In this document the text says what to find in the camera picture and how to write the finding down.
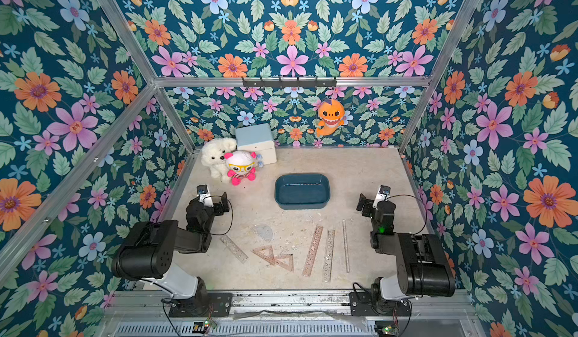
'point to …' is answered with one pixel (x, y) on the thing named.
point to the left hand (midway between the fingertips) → (214, 191)
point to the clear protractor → (264, 231)
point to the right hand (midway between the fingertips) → (374, 194)
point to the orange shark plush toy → (331, 113)
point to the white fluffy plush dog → (212, 155)
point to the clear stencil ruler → (330, 239)
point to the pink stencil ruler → (312, 251)
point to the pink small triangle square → (285, 261)
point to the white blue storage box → (257, 138)
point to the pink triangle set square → (266, 253)
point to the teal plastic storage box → (302, 191)
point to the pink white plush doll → (241, 164)
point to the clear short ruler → (239, 253)
